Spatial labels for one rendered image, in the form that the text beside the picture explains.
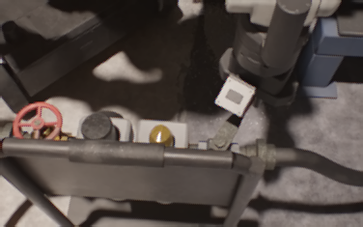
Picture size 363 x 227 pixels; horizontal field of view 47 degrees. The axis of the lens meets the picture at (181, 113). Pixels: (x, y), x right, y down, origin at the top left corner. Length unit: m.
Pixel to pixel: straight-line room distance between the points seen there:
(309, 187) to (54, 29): 0.78
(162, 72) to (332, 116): 0.51
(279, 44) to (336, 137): 0.79
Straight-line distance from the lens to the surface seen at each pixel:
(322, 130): 1.23
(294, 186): 1.15
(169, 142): 0.63
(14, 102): 1.17
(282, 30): 0.45
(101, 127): 0.62
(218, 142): 0.64
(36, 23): 1.19
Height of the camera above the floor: 1.06
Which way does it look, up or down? 62 degrees down
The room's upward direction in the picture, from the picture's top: straight up
